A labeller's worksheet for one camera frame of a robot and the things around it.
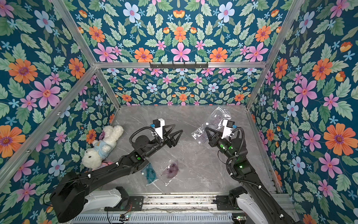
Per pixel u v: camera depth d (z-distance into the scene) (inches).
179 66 36.8
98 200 19.9
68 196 15.8
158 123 23.8
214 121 26.4
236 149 20.5
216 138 23.8
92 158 32.4
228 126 24.2
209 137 26.0
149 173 33.1
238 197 24.5
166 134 25.7
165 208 28.7
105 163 33.8
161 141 24.6
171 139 24.7
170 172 33.2
